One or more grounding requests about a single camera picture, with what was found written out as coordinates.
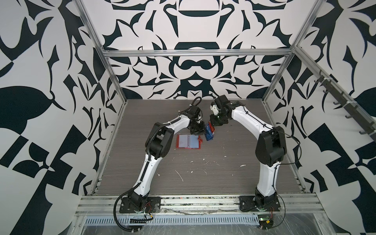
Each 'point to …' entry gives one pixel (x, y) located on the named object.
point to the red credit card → (212, 129)
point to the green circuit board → (265, 221)
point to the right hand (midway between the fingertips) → (213, 121)
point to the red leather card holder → (188, 141)
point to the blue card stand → (208, 134)
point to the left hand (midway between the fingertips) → (207, 129)
